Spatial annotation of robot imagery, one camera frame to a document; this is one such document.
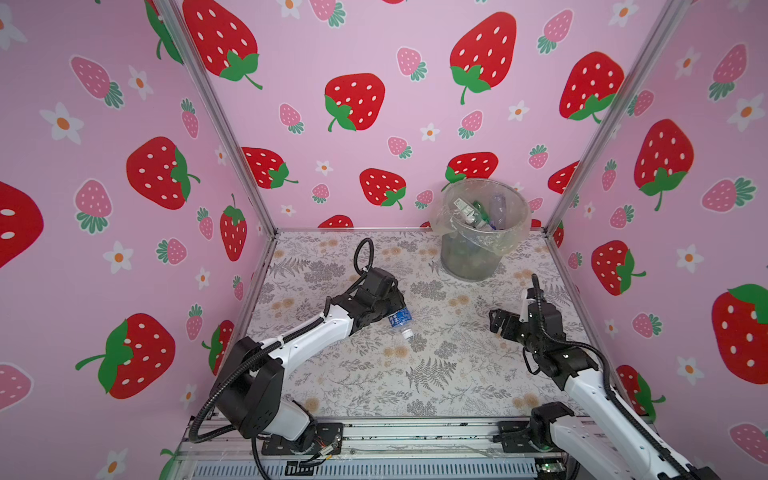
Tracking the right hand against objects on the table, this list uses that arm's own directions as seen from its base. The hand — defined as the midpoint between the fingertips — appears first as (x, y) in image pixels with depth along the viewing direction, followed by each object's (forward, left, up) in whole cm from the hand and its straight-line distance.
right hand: (501, 316), depth 83 cm
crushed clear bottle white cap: (+36, -3, +7) cm, 37 cm away
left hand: (+3, +28, +1) cm, 28 cm away
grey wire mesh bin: (+22, +9, -1) cm, 24 cm away
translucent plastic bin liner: (+31, +16, +9) cm, 36 cm away
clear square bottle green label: (+31, +8, +10) cm, 34 cm away
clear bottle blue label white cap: (-4, +28, +1) cm, 28 cm away
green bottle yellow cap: (+36, +2, +6) cm, 37 cm away
